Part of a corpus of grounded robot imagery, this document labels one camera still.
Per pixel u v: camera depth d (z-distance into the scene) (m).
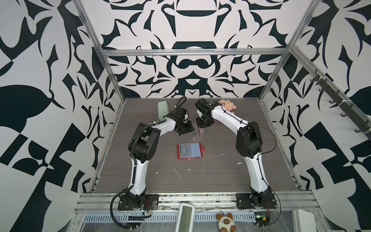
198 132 0.96
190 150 0.91
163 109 1.08
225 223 0.66
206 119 0.82
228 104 1.08
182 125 0.85
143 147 0.54
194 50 0.90
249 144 0.57
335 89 0.63
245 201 0.74
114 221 0.67
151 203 0.74
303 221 0.68
